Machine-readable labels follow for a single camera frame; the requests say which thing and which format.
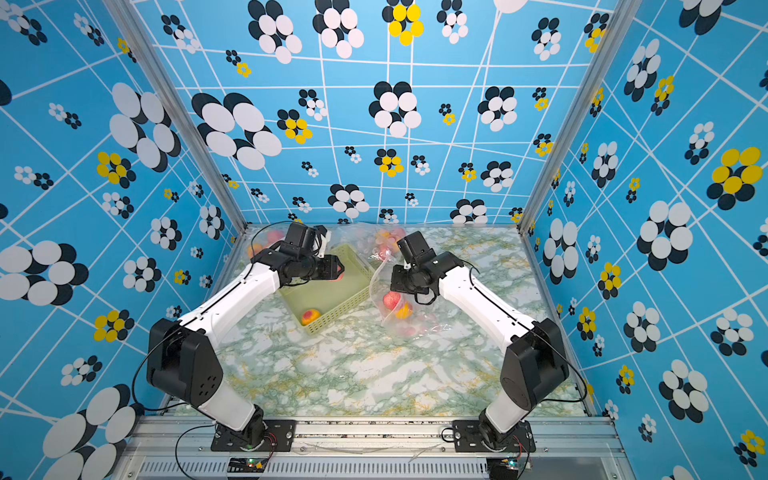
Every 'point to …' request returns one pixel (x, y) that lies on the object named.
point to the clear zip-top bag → (262, 236)
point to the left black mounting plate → (278, 436)
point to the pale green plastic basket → (332, 299)
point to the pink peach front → (391, 299)
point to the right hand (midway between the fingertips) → (400, 281)
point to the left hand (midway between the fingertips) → (342, 265)
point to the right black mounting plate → (467, 437)
